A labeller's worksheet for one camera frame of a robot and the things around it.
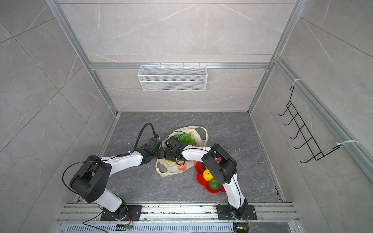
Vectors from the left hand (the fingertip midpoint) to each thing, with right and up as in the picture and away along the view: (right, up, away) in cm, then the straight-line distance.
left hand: (163, 148), depth 93 cm
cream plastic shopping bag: (+3, -10, -8) cm, 13 cm away
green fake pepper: (+31, -17, -16) cm, 39 cm away
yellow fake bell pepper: (+28, -13, -12) cm, 33 cm away
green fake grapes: (+14, +6, +5) cm, 16 cm away
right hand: (+2, -5, +1) cm, 5 cm away
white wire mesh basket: (+5, +49, +7) cm, 50 cm away
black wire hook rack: (+71, +9, -30) cm, 78 cm away
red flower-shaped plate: (+24, -11, -6) cm, 27 cm away
